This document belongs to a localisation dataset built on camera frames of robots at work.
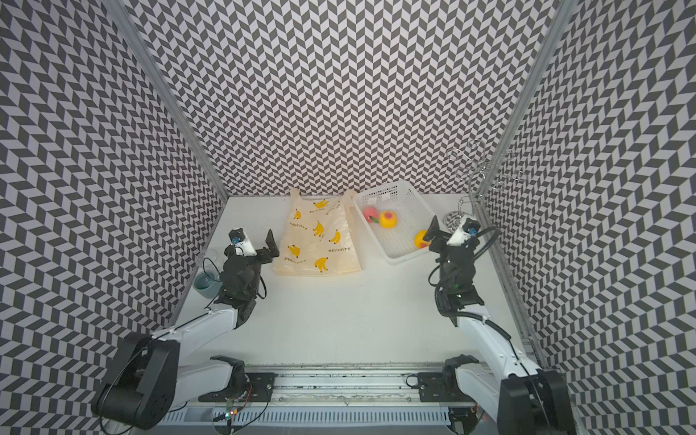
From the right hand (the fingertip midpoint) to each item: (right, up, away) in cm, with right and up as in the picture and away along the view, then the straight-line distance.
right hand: (447, 226), depth 78 cm
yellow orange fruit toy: (-4, -6, +20) cm, 22 cm away
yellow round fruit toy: (-15, +2, +26) cm, 30 cm away
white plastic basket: (-12, -8, +26) cm, 30 cm away
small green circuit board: (-58, -46, -12) cm, 75 cm away
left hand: (-58, -3, +6) cm, 58 cm away
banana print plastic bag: (-41, -5, +20) cm, 46 cm away
